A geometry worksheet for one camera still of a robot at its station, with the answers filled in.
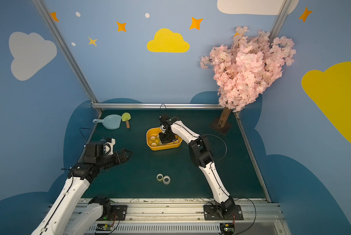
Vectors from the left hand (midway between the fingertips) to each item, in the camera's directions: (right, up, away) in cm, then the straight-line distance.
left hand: (126, 153), depth 78 cm
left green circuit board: (-9, -36, -7) cm, 37 cm away
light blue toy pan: (-26, +18, +37) cm, 49 cm away
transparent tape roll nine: (+22, -17, +7) cm, 29 cm away
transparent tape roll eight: (+17, -16, +8) cm, 25 cm away
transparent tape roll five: (+11, +2, +20) cm, 23 cm away
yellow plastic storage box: (+11, +3, +23) cm, 26 cm away
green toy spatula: (-14, +22, +40) cm, 48 cm away
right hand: (+19, +5, +22) cm, 30 cm away
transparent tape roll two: (+14, +7, +25) cm, 30 cm away
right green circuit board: (+53, -37, -5) cm, 65 cm away
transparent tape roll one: (+10, +6, +25) cm, 28 cm away
